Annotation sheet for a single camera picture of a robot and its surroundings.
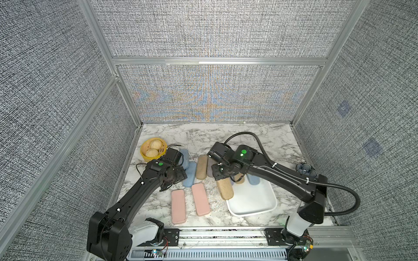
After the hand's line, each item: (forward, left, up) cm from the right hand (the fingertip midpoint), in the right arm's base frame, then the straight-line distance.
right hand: (218, 169), depth 73 cm
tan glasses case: (-8, -3, -1) cm, 9 cm away
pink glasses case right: (-10, +8, -18) cm, 22 cm away
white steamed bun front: (+18, +37, -14) cm, 44 cm away
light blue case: (+9, +14, -18) cm, 25 cm away
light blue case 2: (+15, +18, -16) cm, 28 cm away
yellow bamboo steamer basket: (+26, +44, -18) cm, 54 cm away
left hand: (+1, +18, -9) cm, 20 cm away
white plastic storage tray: (-8, -17, -19) cm, 27 cm away
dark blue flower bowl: (+9, -51, -18) cm, 55 cm away
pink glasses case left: (-9, +20, -19) cm, 29 cm away
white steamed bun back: (+25, +36, -15) cm, 47 cm away
